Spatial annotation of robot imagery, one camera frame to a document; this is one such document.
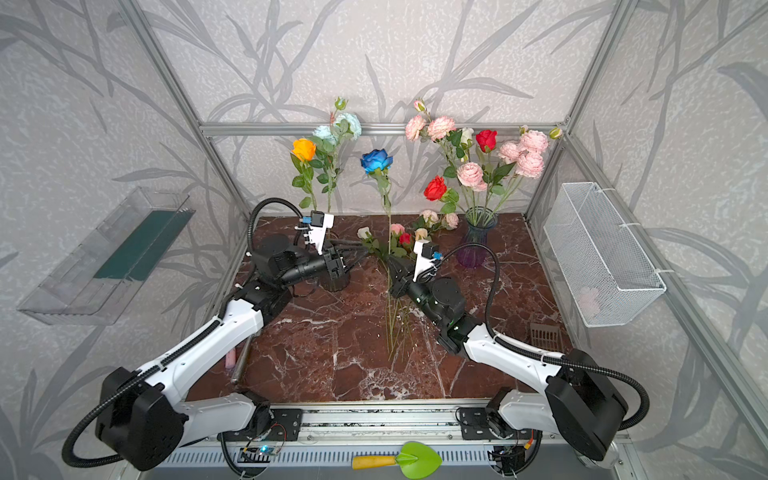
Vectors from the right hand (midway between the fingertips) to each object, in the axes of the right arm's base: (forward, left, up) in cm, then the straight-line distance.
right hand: (388, 250), depth 72 cm
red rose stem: (+21, -13, +1) cm, 25 cm away
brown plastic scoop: (-10, -47, -31) cm, 57 cm away
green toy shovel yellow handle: (-40, -6, -27) cm, 49 cm away
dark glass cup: (+6, +19, -26) cm, 33 cm away
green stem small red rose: (+25, -4, -26) cm, 37 cm away
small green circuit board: (-38, +29, -29) cm, 56 cm away
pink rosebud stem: (+30, -1, -27) cm, 40 cm away
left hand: (-1, +5, +4) cm, 6 cm away
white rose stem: (+26, +9, -30) cm, 41 cm away
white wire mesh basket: (-11, -46, +4) cm, 47 cm away
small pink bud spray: (+35, -14, -28) cm, 47 cm away
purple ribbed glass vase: (+21, -28, -12) cm, 37 cm away
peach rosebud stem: (+27, -10, -25) cm, 38 cm away
